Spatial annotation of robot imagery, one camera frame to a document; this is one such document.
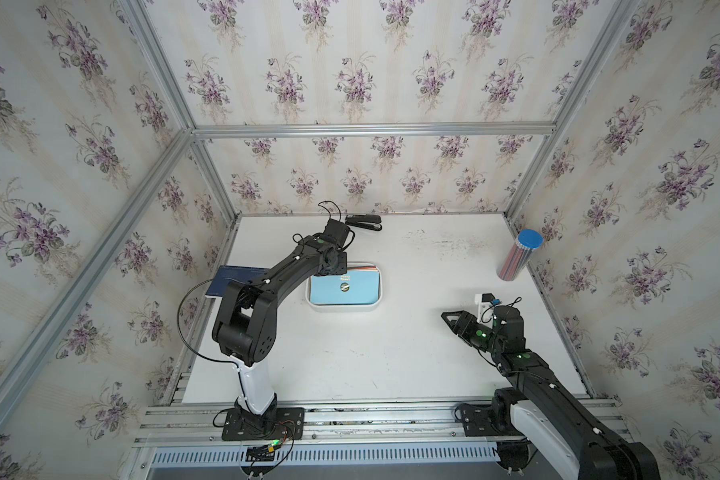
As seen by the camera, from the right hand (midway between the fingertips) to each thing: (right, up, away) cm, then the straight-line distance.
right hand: (449, 319), depth 84 cm
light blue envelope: (-28, +8, +9) cm, 31 cm away
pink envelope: (-25, +14, +12) cm, 31 cm away
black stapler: (-24, +30, +31) cm, 49 cm away
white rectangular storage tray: (-30, +2, +8) cm, 31 cm away
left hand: (-33, +14, +9) cm, 37 cm away
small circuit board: (-50, -30, -13) cm, 60 cm away
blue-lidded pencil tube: (+23, +18, +6) cm, 30 cm away
